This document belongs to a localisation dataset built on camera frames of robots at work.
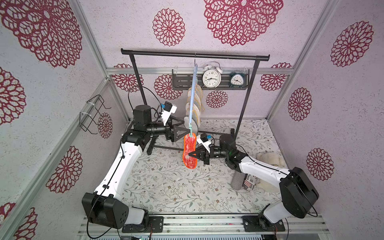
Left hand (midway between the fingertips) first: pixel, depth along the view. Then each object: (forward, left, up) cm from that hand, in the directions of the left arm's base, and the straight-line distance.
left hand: (185, 127), depth 67 cm
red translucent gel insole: (-5, -2, -8) cm, 10 cm away
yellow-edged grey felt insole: (+16, -5, -7) cm, 19 cm away
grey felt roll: (-11, -29, -33) cm, 45 cm away
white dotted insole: (+25, -6, -5) cm, 26 cm away
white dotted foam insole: (+7, -4, -8) cm, 12 cm away
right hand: (-5, -1, -12) cm, 14 cm away
